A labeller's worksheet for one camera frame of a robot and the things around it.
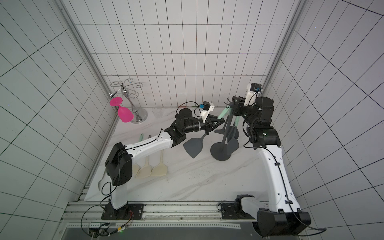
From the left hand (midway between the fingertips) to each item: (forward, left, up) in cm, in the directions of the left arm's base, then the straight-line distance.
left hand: (222, 122), depth 70 cm
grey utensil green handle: (-7, +13, -11) cm, 19 cm away
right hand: (+8, -7, +10) cm, 14 cm away
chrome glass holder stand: (+31, +56, -31) cm, 71 cm away
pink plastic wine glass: (+19, +58, -17) cm, 63 cm away
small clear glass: (+31, +42, -27) cm, 59 cm away
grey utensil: (-2, -8, -16) cm, 19 cm away
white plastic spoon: (-19, +66, -31) cm, 76 cm away
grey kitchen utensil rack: (+1, -5, -31) cm, 31 cm away
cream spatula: (-12, +33, -30) cm, 46 cm away
